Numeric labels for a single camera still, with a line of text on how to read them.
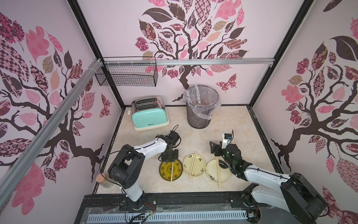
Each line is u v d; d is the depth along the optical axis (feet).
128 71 3.10
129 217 2.29
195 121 3.24
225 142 2.48
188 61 3.09
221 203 2.43
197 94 3.22
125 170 1.48
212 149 2.60
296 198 1.36
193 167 2.78
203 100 3.44
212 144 2.70
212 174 2.74
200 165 2.82
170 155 2.49
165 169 2.80
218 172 2.68
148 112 3.05
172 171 2.72
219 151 2.49
